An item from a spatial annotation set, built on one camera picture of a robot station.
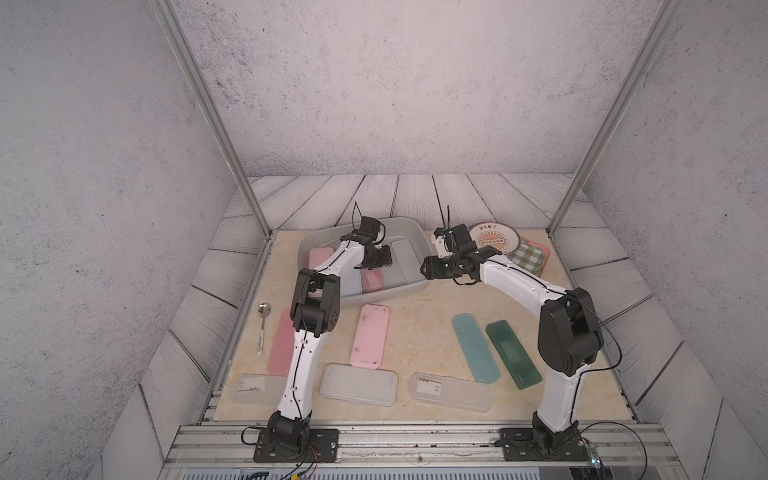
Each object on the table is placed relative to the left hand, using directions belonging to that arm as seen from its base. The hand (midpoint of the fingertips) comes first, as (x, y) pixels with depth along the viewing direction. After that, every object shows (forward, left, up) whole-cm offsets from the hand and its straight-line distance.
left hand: (393, 260), depth 107 cm
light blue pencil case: (-9, +14, -1) cm, 17 cm away
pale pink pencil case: (-28, +8, -3) cm, 29 cm away
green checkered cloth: (+3, -50, -2) cm, 50 cm away
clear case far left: (-41, +38, -3) cm, 56 cm away
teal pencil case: (-30, -24, -6) cm, 39 cm away
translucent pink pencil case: (-7, +7, -2) cm, 10 cm away
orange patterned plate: (+14, -42, -2) cm, 44 cm away
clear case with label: (-43, -15, -4) cm, 46 cm away
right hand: (-11, -10, +10) cm, 18 cm away
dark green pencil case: (-39, -34, 0) cm, 51 cm away
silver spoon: (-18, +42, -3) cm, 45 cm away
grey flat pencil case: (-41, +10, -3) cm, 43 cm away
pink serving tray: (+8, -57, -3) cm, 58 cm away
